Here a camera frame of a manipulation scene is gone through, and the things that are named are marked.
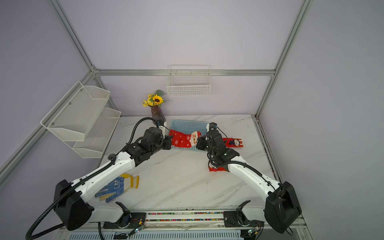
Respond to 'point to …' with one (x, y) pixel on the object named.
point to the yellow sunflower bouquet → (154, 99)
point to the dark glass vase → (157, 114)
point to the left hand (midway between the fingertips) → (169, 139)
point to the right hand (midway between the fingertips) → (199, 140)
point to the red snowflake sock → (179, 139)
